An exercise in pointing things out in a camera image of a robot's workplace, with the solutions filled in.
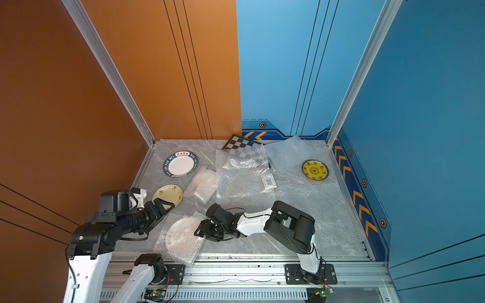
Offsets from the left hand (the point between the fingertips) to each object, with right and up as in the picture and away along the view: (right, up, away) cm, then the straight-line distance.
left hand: (171, 206), depth 68 cm
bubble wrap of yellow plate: (+68, -16, +17) cm, 72 cm away
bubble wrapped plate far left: (+4, +4, +29) cm, 29 cm away
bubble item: (+26, +5, +33) cm, 43 cm away
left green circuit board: (-7, -35, +4) cm, 36 cm away
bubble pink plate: (-2, -18, +11) cm, 21 cm away
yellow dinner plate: (+66, +11, +38) cm, 77 cm away
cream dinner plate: (-13, -1, +29) cm, 32 cm away
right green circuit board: (+54, -33, +2) cm, 64 cm away
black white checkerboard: (+20, +28, +48) cm, 59 cm away
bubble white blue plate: (-12, +14, +42) cm, 46 cm away
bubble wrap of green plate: (+50, +20, +43) cm, 69 cm away
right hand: (+6, -16, +12) cm, 21 cm away
